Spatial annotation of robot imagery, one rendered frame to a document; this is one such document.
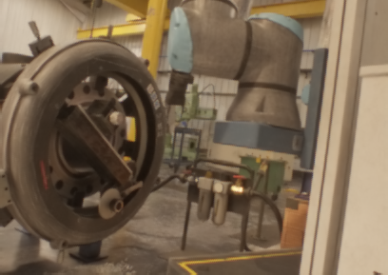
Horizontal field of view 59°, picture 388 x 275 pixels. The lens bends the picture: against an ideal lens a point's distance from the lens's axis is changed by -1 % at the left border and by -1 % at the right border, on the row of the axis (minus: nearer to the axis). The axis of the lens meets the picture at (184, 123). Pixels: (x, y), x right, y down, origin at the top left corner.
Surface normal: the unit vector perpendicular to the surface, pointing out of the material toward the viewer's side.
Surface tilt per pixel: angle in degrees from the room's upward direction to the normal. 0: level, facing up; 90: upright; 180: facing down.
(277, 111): 70
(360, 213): 90
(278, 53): 92
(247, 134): 90
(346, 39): 90
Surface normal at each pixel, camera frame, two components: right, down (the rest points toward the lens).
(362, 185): -0.83, -0.14
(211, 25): 0.17, -0.19
